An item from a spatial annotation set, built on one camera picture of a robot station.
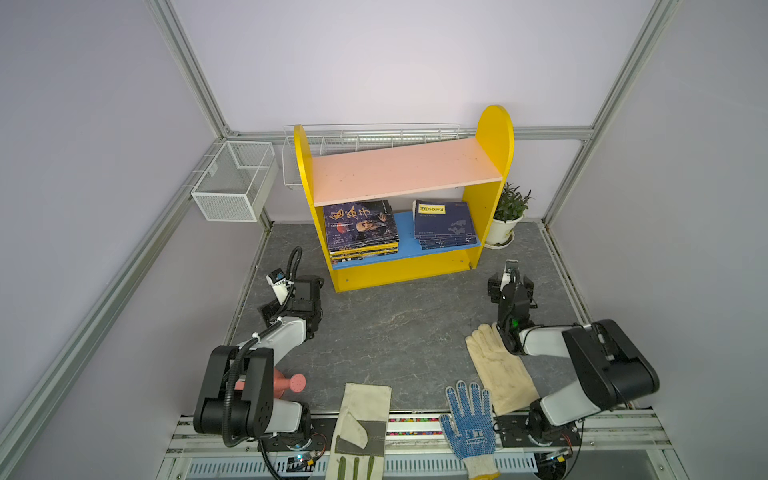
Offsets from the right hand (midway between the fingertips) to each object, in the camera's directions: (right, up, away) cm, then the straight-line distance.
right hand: (514, 278), depth 90 cm
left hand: (-71, -6, -3) cm, 71 cm away
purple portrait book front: (-47, +16, -1) cm, 50 cm away
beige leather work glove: (-6, -26, -6) cm, 27 cm away
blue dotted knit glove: (-17, -37, -16) cm, 44 cm away
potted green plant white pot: (+2, +21, +12) cm, 24 cm away
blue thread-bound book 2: (-21, +12, +3) cm, 25 cm away
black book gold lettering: (-52, +8, -3) cm, 53 cm away
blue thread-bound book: (-22, +18, +5) cm, 29 cm away
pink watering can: (-60, -24, -19) cm, 67 cm away
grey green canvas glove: (-45, -37, -18) cm, 61 cm away
